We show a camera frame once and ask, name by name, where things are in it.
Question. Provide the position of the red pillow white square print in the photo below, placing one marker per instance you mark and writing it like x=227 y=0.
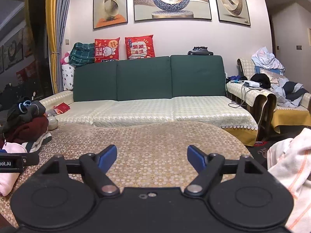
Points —
x=139 y=47

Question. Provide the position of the sofa with cream cover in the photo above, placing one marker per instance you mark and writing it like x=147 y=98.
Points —
x=136 y=111

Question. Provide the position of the white garment orange stitching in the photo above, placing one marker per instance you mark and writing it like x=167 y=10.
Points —
x=291 y=160

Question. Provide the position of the dark grey garment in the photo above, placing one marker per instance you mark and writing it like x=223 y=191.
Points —
x=29 y=112

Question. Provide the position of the armchair with cream cover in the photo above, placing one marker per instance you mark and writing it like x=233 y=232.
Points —
x=257 y=94

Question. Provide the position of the round cream jar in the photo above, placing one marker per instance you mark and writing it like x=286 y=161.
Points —
x=52 y=123

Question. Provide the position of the framed picture gold crescent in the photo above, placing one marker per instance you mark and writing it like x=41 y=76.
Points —
x=233 y=2

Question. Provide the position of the light blue cloth pile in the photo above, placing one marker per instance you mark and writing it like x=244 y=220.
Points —
x=267 y=58

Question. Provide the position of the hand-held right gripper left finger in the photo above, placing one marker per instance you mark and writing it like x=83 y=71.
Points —
x=108 y=159

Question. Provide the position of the yellow curtain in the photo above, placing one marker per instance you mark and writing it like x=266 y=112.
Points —
x=52 y=29

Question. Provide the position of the white patterned bag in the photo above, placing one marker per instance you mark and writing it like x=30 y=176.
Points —
x=67 y=76

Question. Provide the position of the black white striped cloth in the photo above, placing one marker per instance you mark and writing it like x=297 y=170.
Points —
x=40 y=142

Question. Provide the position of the grey curtain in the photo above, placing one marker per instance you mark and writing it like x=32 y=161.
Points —
x=63 y=9

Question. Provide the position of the grey blue garment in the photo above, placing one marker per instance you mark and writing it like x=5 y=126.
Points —
x=286 y=89

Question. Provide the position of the white power adapter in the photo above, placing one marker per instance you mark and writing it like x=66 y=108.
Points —
x=251 y=83

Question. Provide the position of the pink plush toy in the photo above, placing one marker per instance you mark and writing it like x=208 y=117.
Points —
x=65 y=59

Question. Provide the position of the clear plastic packet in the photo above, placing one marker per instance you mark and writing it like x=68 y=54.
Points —
x=49 y=113

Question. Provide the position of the pink cloth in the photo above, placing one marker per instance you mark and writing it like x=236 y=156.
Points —
x=7 y=182

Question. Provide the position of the black massager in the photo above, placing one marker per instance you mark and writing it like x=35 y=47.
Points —
x=200 y=51

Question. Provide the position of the red rabbit print pillow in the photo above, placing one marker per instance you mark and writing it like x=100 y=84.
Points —
x=107 y=51

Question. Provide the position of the small blue object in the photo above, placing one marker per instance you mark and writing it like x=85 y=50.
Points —
x=234 y=79

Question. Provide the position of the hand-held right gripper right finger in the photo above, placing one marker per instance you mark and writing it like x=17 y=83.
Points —
x=194 y=159

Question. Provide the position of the green sofa back cushion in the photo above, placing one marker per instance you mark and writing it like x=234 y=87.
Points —
x=94 y=82
x=198 y=76
x=144 y=77

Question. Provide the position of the red booklet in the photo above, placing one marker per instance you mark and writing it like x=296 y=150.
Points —
x=62 y=108

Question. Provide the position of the green plaid blanket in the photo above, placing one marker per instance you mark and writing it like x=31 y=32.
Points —
x=81 y=53

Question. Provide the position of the dark glass door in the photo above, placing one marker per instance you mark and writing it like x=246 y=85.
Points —
x=24 y=41

